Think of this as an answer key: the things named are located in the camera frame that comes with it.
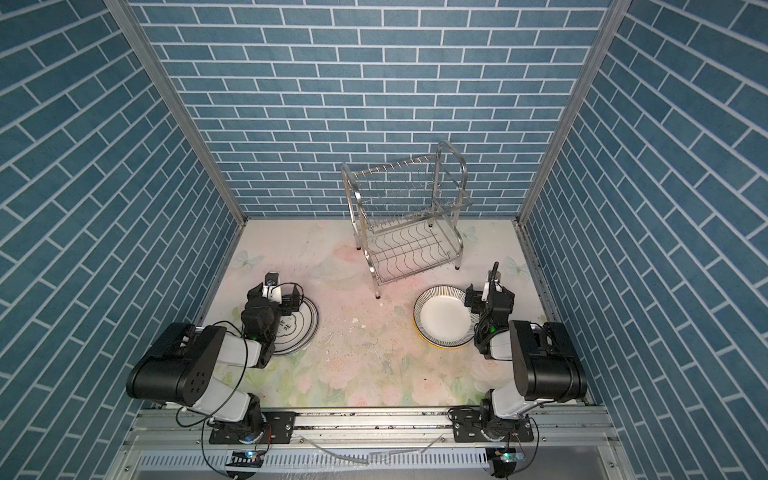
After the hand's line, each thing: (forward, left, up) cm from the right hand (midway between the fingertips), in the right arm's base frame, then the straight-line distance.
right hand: (492, 287), depth 94 cm
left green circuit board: (-49, +64, -9) cm, 81 cm away
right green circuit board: (-43, -1, -7) cm, 44 cm away
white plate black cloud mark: (-18, +59, -2) cm, 61 cm away
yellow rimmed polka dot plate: (-19, +14, -4) cm, 24 cm away
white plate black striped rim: (-8, +15, -6) cm, 18 cm away
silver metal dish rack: (+28, +30, +2) cm, 41 cm away
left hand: (-6, +65, +3) cm, 65 cm away
